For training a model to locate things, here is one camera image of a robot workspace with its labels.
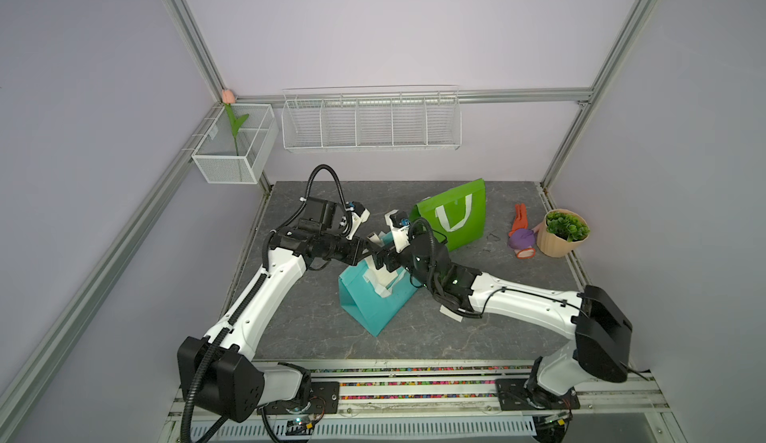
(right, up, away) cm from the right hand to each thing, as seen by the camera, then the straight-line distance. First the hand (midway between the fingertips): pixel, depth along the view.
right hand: (381, 232), depth 74 cm
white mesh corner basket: (-44, +26, +15) cm, 54 cm away
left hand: (-3, -5, +1) cm, 6 cm away
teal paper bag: (-5, -16, 0) cm, 17 cm away
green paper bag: (+23, +5, +17) cm, 29 cm away
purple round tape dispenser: (+48, -5, +28) cm, 56 cm away
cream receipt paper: (+16, -16, -15) cm, 27 cm away
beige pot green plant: (+55, -2, +17) cm, 58 cm away
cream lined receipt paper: (-1, -12, +4) cm, 13 cm away
